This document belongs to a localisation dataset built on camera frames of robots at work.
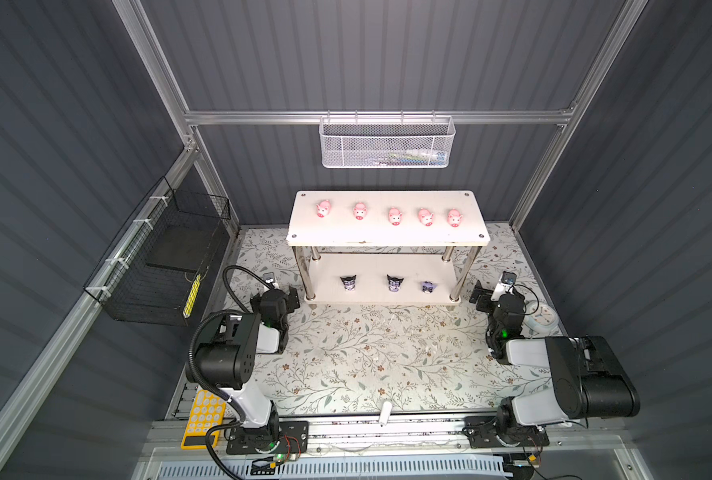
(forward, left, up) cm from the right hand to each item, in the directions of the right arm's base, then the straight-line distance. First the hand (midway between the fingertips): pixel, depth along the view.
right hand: (500, 286), depth 90 cm
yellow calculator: (-33, +82, -8) cm, 89 cm away
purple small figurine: (0, +22, -1) cm, 22 cm away
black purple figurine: (+1, +46, +1) cm, 46 cm away
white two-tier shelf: (+25, +33, -10) cm, 43 cm away
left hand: (+1, +71, -4) cm, 71 cm away
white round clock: (-5, -14, -9) cm, 17 cm away
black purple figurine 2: (+1, +32, +1) cm, 32 cm away
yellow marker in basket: (-15, +81, +19) cm, 84 cm away
